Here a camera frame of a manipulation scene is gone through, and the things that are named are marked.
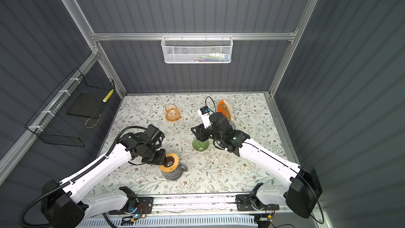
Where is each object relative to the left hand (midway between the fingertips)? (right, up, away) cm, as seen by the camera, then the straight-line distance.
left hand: (164, 161), depth 76 cm
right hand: (+16, +16, -1) cm, 23 cm away
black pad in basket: (-38, +28, +2) cm, 47 cm away
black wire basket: (-45, +22, -4) cm, 50 cm away
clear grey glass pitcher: (+5, -7, +2) cm, 9 cm away
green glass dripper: (+17, +4, +17) cm, 24 cm away
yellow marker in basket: (-31, +32, +5) cm, 45 cm away
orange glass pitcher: (-3, +22, +32) cm, 39 cm away
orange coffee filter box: (+32, +27, +24) cm, 48 cm away
